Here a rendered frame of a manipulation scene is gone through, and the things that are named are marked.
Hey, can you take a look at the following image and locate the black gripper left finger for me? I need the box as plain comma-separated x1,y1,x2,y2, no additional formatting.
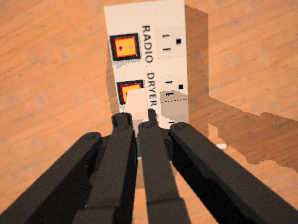
0,89,140,224

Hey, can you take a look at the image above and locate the white power strip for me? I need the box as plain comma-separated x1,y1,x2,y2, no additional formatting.
103,0,189,129

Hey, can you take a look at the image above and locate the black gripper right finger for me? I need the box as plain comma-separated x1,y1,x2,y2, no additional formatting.
136,88,298,224

